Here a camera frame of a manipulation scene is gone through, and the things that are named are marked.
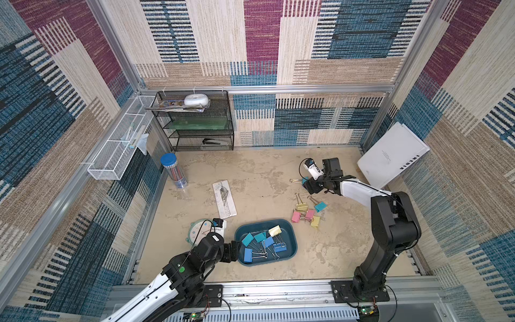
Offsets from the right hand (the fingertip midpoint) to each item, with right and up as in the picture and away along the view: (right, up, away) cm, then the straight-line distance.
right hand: (311, 176), depth 99 cm
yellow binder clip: (-18, -23, -12) cm, 32 cm away
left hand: (-35, -24, -20) cm, 47 cm away
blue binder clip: (-16, -28, -16) cm, 36 cm away
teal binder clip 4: (+4, -14, -2) cm, 15 cm away
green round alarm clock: (-51, -22, -12) cm, 57 cm away
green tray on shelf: (-60, +26, 0) cm, 66 cm away
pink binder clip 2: (-2, -17, -8) cm, 19 cm away
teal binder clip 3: (-5, -2, +4) cm, 7 cm away
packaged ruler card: (-41, -14, -2) cm, 43 cm away
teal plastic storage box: (-13, -24, -12) cm, 30 cm away
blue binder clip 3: (-29, -30, -17) cm, 45 cm away
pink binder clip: (-9, -17, -7) cm, 21 cm away
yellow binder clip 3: (-1, -19, -9) cm, 21 cm away
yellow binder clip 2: (-5, -14, -2) cm, 15 cm away
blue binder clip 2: (-21, -27, -14) cm, 37 cm away
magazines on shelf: (-62, +32, -7) cm, 70 cm away
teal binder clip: (-30, -26, -13) cm, 42 cm away
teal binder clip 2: (-25, -24, -15) cm, 38 cm away
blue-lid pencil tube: (-64, +3, -5) cm, 64 cm away
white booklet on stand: (+36, +12, -8) cm, 39 cm away
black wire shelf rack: (-61, +20, +20) cm, 68 cm away
